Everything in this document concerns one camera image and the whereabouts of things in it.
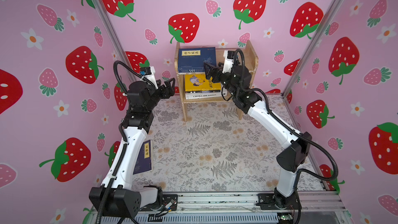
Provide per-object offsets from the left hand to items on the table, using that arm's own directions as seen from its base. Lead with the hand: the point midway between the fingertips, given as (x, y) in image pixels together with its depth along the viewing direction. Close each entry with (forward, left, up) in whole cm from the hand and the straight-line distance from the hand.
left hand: (168, 79), depth 68 cm
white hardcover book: (+10, -15, -20) cm, 27 cm away
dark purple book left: (-21, +18, -42) cm, 50 cm away
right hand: (+7, -19, +4) cm, 21 cm away
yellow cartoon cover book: (+16, -13, -16) cm, 26 cm away
